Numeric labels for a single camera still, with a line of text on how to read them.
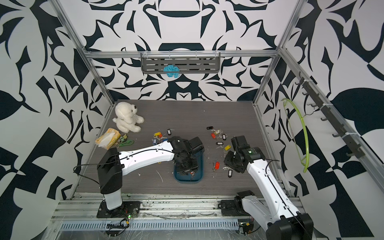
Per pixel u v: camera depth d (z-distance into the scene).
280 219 0.39
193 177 0.85
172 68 0.91
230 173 0.85
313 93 0.64
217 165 0.89
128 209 0.78
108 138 0.94
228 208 0.74
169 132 1.02
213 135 1.02
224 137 1.01
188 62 0.94
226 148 0.96
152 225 0.78
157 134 1.02
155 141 0.98
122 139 0.98
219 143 0.98
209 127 1.05
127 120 0.91
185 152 0.58
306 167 0.65
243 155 0.55
